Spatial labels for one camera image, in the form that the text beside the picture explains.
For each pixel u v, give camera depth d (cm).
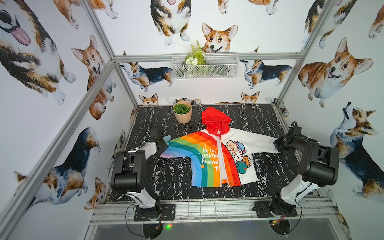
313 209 75
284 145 82
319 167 49
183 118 103
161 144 90
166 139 99
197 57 82
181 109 103
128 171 46
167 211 74
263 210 73
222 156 92
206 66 88
